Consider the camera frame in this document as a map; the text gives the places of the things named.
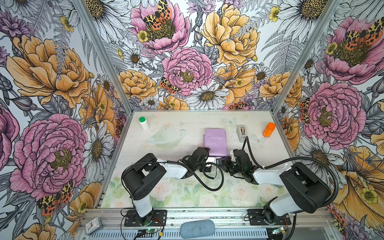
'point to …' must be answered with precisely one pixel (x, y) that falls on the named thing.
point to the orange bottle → (267, 131)
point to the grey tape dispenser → (241, 132)
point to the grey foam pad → (197, 229)
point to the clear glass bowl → (167, 138)
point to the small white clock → (93, 225)
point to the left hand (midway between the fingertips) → (206, 156)
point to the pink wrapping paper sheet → (216, 140)
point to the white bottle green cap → (143, 123)
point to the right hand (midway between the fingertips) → (216, 167)
